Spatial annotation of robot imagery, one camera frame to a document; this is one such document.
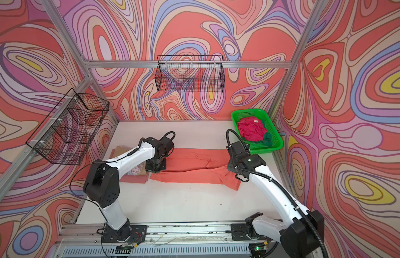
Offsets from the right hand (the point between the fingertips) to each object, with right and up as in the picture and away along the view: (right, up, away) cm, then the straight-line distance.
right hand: (238, 169), depth 80 cm
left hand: (-41, -2, +8) cm, 41 cm away
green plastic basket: (+17, +9, +21) cm, 28 cm away
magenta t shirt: (+15, +22, +25) cm, 37 cm away
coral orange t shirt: (-21, -1, +16) cm, 26 cm away
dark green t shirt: (+24, +14, +22) cm, 36 cm away
